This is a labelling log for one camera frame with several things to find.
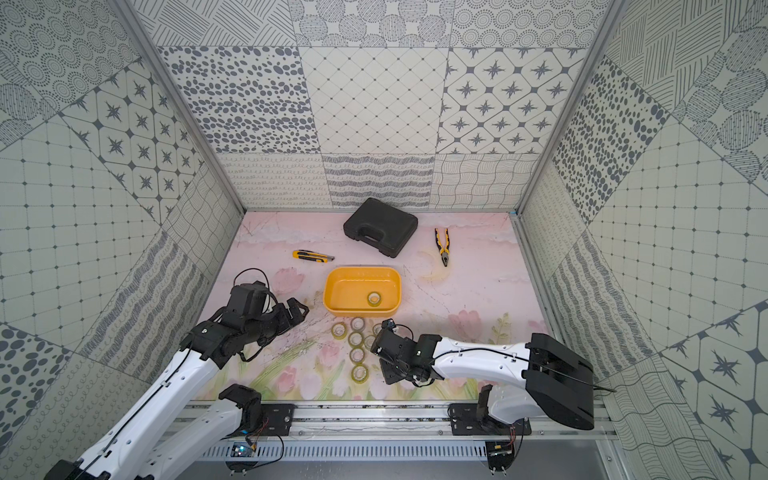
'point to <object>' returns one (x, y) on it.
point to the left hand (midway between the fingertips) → (296, 311)
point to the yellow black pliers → (443, 250)
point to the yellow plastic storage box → (346, 290)
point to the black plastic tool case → (384, 227)
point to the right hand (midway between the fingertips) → (393, 369)
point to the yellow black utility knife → (311, 255)
